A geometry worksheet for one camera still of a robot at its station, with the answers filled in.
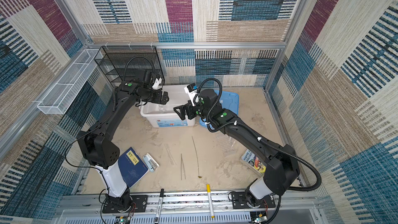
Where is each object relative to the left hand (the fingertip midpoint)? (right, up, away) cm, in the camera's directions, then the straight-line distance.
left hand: (161, 95), depth 86 cm
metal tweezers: (+11, -38, -1) cm, 39 cm away
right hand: (+12, -6, -11) cm, 17 cm away
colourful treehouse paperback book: (+49, -35, -3) cm, 60 cm away
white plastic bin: (-2, -11, +1) cm, 11 cm away
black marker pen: (+3, -52, -14) cm, 54 cm away
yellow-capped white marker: (+26, -50, -12) cm, 58 cm away
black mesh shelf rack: (-31, +23, +22) cm, 45 cm away
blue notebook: (-16, -39, -1) cm, 42 cm away
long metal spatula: (+21, -42, -5) cm, 47 cm away
